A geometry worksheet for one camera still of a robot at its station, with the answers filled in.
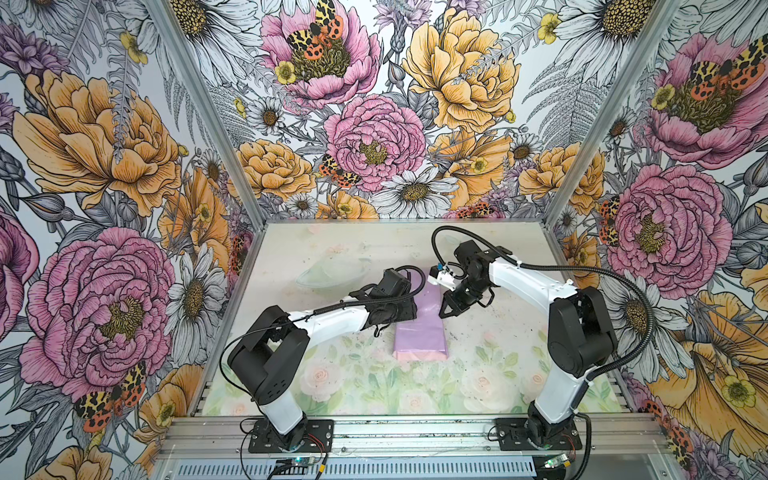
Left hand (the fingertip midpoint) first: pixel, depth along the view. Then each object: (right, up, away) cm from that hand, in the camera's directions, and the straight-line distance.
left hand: (406, 317), depth 89 cm
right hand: (+11, 0, -5) cm, 12 cm away
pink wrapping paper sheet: (+4, -5, -6) cm, 9 cm away
